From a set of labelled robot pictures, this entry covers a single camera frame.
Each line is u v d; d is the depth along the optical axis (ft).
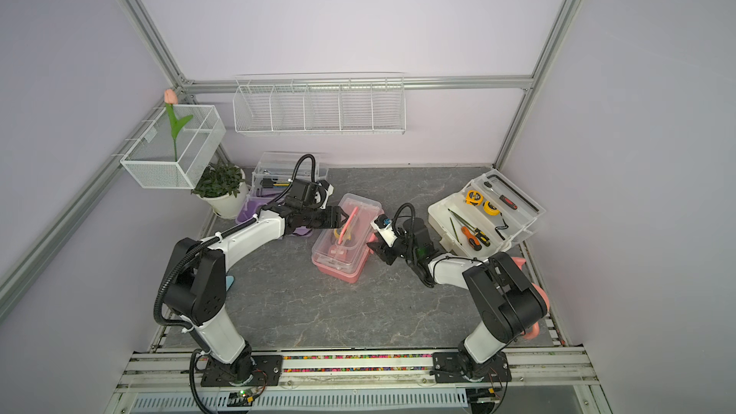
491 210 3.14
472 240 3.15
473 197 3.25
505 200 3.13
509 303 1.45
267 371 2.42
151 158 2.59
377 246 2.86
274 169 3.79
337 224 2.71
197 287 1.55
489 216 3.16
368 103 3.41
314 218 2.59
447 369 2.39
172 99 2.78
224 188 3.06
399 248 2.60
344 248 2.85
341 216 2.82
